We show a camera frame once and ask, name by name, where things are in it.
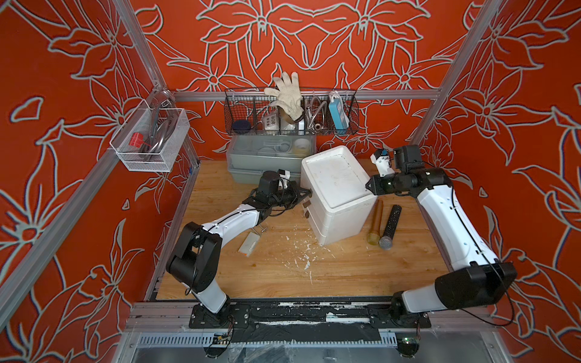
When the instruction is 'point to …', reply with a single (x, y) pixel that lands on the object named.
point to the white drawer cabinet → (340, 206)
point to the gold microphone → (374, 236)
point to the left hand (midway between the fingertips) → (312, 190)
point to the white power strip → (271, 122)
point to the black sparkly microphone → (386, 242)
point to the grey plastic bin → (250, 156)
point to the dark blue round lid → (241, 125)
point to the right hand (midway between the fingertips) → (364, 182)
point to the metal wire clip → (262, 229)
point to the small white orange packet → (249, 243)
